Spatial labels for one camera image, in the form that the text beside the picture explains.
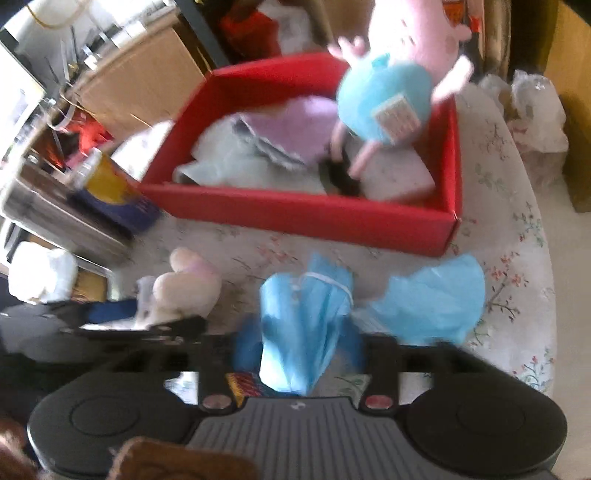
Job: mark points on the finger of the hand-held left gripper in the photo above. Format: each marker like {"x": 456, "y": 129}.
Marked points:
{"x": 152, "y": 328}
{"x": 111, "y": 310}

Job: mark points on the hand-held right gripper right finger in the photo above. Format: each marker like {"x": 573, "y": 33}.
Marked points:
{"x": 356, "y": 344}

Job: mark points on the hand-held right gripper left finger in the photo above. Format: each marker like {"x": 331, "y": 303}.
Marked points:
{"x": 244, "y": 346}

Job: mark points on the cream bear plush toy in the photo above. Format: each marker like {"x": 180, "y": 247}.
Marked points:
{"x": 184, "y": 284}

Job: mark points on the red cardboard box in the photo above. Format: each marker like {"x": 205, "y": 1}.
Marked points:
{"x": 300, "y": 217}

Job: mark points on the light green towel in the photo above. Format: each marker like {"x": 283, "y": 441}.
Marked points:
{"x": 221, "y": 157}

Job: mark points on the purple cloth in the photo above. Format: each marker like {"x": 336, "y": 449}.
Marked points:
{"x": 295, "y": 124}

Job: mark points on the pink pig plush toy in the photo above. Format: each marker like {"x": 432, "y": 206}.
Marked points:
{"x": 383, "y": 101}

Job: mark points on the glass coffee jar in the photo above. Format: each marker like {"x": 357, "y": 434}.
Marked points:
{"x": 41, "y": 274}

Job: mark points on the stainless steel thermos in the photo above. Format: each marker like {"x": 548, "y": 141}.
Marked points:
{"x": 55, "y": 217}

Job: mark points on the blue and yellow can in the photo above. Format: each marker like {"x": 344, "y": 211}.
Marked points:
{"x": 111, "y": 184}

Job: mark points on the brown fuzzy cloth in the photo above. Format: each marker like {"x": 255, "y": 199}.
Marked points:
{"x": 175, "y": 464}

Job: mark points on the floral tablecloth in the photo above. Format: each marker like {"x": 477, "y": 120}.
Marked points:
{"x": 498, "y": 230}

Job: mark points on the wooden media stand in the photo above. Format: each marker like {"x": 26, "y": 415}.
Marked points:
{"x": 138, "y": 83}

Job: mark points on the white plastic bag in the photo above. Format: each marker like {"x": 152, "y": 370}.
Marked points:
{"x": 535, "y": 120}

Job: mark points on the wooden cabinet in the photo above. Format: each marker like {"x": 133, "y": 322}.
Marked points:
{"x": 575, "y": 138}

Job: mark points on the red plastic bag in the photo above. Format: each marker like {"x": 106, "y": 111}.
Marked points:
{"x": 251, "y": 32}

